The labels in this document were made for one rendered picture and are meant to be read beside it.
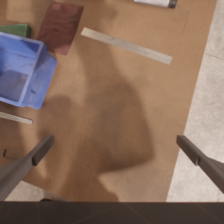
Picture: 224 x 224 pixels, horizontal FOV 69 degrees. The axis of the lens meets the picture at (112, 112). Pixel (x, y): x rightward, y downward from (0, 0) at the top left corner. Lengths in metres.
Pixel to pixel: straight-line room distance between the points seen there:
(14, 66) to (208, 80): 1.01
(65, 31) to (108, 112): 0.34
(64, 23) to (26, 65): 0.21
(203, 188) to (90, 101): 0.80
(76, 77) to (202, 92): 0.77
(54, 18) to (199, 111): 0.88
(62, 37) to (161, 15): 0.36
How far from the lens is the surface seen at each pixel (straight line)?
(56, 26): 0.70
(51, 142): 0.16
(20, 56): 0.73
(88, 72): 0.59
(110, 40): 0.63
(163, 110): 0.54
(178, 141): 0.17
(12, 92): 0.70
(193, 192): 1.09
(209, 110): 1.10
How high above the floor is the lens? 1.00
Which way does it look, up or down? 78 degrees down
